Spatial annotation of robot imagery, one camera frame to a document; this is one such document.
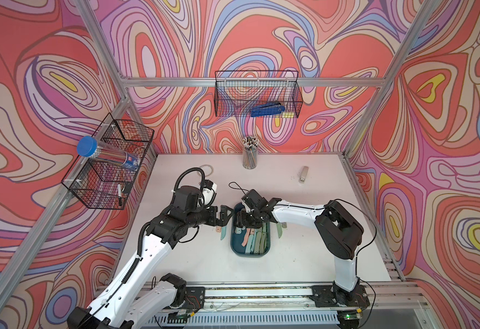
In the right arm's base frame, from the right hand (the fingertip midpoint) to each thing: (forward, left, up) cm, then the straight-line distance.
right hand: (241, 229), depth 90 cm
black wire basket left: (+6, +51, +28) cm, 58 cm away
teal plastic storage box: (-6, -3, 0) cm, 6 cm away
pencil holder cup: (+36, -6, +11) cm, 38 cm away
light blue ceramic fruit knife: (0, +8, -1) cm, 8 cm away
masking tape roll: (+36, +17, +1) cm, 40 cm away
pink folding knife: (+1, +10, 0) cm, 10 cm away
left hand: (-2, +5, +21) cm, 21 cm away
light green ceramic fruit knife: (0, -17, -1) cm, 17 cm away
